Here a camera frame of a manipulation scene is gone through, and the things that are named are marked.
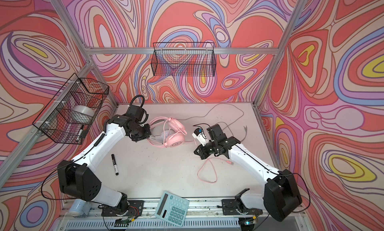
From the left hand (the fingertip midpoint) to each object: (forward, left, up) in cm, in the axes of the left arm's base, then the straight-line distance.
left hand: (152, 134), depth 83 cm
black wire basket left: (+2, +40, +13) cm, 42 cm away
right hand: (-11, -26, -4) cm, 28 cm away
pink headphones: (-6, -15, +8) cm, 18 cm away
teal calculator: (-35, -13, -14) cm, 39 cm away
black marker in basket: (-6, +32, +10) cm, 34 cm away
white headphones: (+3, -2, -11) cm, 11 cm away
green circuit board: (-40, +12, -18) cm, 45 cm away
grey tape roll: (+1, +30, +17) cm, 35 cm away
